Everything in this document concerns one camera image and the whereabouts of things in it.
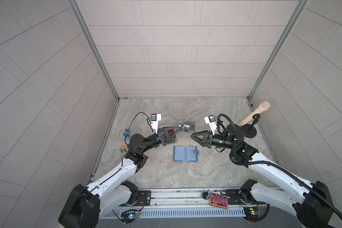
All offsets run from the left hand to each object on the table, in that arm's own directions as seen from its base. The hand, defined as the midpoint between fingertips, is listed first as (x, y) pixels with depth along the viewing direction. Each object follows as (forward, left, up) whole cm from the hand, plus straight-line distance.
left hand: (182, 133), depth 62 cm
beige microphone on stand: (+19, -45, -4) cm, 49 cm away
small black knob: (-20, -12, -26) cm, 35 cm away
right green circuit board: (-27, -34, -30) cm, 53 cm away
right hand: (-1, -5, -5) cm, 7 cm away
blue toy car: (+15, +36, -28) cm, 48 cm away
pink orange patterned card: (-22, -19, -27) cm, 40 cm away
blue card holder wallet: (+1, -3, -28) cm, 28 cm away
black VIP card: (+3, -2, +1) cm, 4 cm away
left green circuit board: (-29, +24, -27) cm, 46 cm away
